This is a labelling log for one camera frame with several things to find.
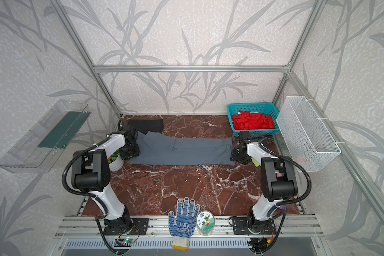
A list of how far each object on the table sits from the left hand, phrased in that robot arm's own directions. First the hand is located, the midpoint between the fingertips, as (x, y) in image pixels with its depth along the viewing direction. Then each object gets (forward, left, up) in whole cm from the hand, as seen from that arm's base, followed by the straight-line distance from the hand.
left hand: (136, 150), depth 95 cm
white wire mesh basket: (-14, -82, +31) cm, 89 cm away
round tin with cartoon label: (-38, -42, +5) cm, 57 cm away
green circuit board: (-44, -8, -3) cm, 45 cm away
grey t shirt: (+3, -13, -3) cm, 13 cm away
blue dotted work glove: (-39, -31, -3) cm, 50 cm away
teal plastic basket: (+36, -89, +1) cm, 96 cm away
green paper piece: (-8, -70, +3) cm, 71 cm away
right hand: (-1, -61, -1) cm, 61 cm away
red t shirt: (+24, -70, +2) cm, 74 cm away
